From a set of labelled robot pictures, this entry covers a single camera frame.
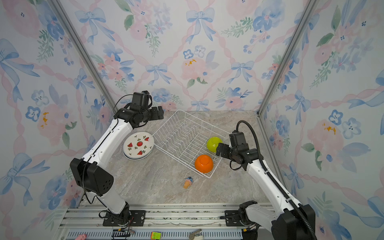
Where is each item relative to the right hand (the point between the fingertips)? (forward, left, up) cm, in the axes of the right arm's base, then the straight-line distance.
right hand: (224, 149), depth 82 cm
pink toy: (-39, +67, -12) cm, 78 cm away
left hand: (+16, +37, +14) cm, 43 cm away
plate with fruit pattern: (+9, +53, -11) cm, 55 cm away
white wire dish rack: (+14, +18, -12) cm, 26 cm away
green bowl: (+10, +5, -8) cm, 14 cm away
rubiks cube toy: (-38, +33, -12) cm, 52 cm away
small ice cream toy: (-14, +20, -13) cm, 27 cm away
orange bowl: (-4, +11, -8) cm, 14 cm away
